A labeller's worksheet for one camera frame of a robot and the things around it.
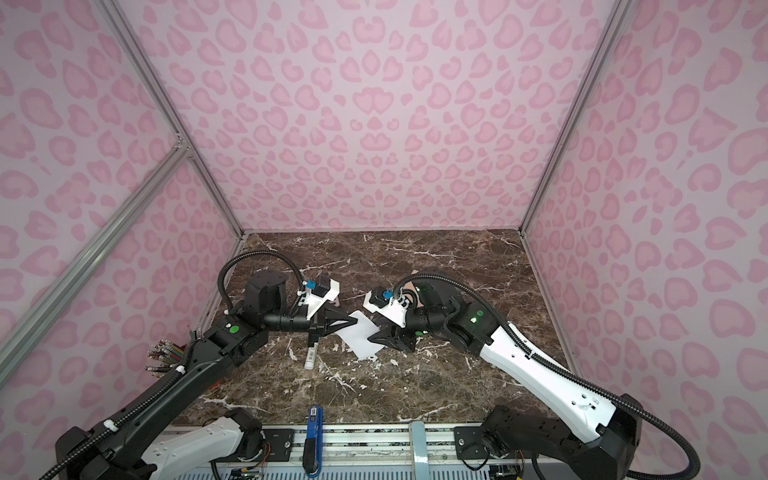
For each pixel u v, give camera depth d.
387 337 0.57
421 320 0.57
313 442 0.74
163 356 0.70
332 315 0.62
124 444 0.39
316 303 0.58
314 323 0.58
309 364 0.85
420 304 0.59
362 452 0.72
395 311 0.56
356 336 0.66
